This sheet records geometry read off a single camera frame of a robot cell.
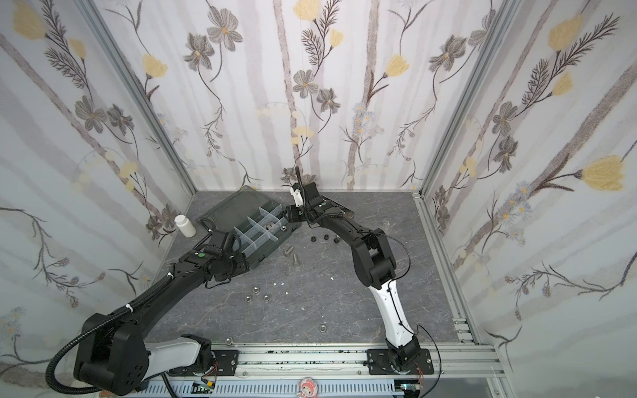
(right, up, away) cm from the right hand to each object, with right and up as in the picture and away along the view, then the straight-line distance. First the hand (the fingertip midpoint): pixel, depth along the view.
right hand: (283, 203), depth 94 cm
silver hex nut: (-9, -32, -6) cm, 33 cm away
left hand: (-14, -20, -8) cm, 26 cm away
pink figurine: (+11, -53, -27) cm, 60 cm away
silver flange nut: (+15, -42, -14) cm, 47 cm away
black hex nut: (+11, -15, +10) cm, 21 cm away
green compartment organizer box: (-14, -6, +12) cm, 19 cm away
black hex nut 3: (+21, -15, +8) cm, 27 cm away
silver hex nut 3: (-5, -34, -7) cm, 35 cm away
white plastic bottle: (-41, -9, +5) cm, 42 cm away
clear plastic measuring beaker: (+43, -8, +10) cm, 45 cm away
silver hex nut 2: (-11, -34, -8) cm, 37 cm away
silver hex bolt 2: (+4, -22, +2) cm, 23 cm away
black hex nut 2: (+17, -14, +10) cm, 24 cm away
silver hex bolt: (+1, -20, +4) cm, 20 cm away
